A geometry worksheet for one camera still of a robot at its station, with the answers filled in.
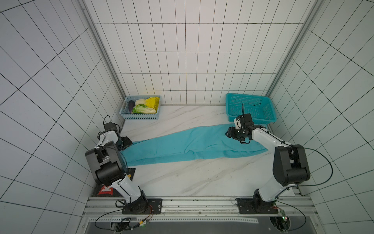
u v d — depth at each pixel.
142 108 1.07
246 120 0.74
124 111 1.11
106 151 0.49
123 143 0.81
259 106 1.17
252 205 0.72
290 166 0.46
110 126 0.75
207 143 0.95
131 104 1.16
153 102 1.09
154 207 0.73
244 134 0.70
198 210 0.73
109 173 0.47
